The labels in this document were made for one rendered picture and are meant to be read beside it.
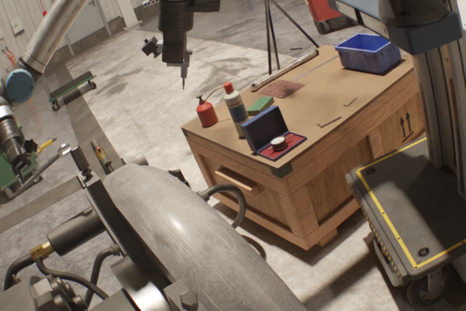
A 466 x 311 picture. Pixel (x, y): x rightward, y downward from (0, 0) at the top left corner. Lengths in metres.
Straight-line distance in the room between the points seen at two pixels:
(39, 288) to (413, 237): 1.06
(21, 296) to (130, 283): 0.23
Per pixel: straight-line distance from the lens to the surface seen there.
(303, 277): 1.89
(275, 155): 1.77
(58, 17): 1.19
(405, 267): 1.33
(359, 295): 1.72
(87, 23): 11.40
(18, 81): 1.19
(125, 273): 0.85
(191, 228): 0.65
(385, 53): 2.18
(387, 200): 1.60
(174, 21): 0.96
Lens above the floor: 1.29
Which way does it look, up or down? 22 degrees down
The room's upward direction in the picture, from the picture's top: 21 degrees counter-clockwise
